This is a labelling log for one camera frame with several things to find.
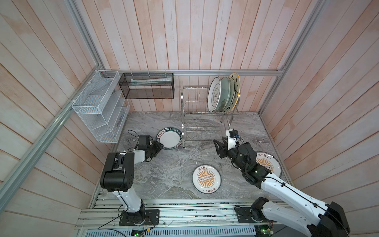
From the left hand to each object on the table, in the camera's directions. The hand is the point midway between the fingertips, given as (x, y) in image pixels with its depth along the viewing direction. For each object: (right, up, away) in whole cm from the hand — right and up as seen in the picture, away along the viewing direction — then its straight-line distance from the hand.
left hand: (162, 147), depth 99 cm
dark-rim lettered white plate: (+5, +6, +6) cm, 10 cm away
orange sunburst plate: (+28, -17, -12) cm, 35 cm away
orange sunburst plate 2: (+70, -9, -6) cm, 71 cm away
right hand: (+33, +8, -22) cm, 40 cm away
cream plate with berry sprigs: (+47, +36, -3) cm, 59 cm away
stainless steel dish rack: (+25, +16, +11) cm, 32 cm away
